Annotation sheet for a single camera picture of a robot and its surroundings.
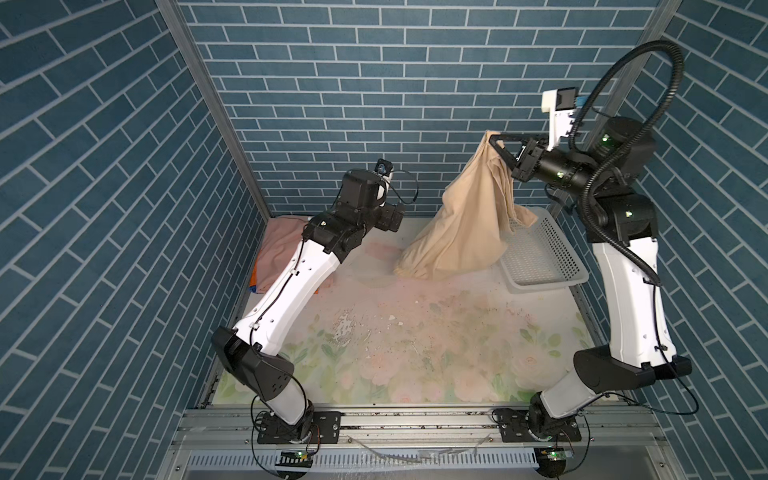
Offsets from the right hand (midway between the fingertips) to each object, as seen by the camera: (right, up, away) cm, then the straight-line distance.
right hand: (483, 138), depth 54 cm
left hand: (-19, -8, +19) cm, 28 cm away
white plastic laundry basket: (+37, -24, +55) cm, 70 cm away
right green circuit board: (+21, -71, +17) cm, 77 cm away
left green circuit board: (-41, -72, +18) cm, 85 cm away
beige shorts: (+2, -17, +17) cm, 24 cm away
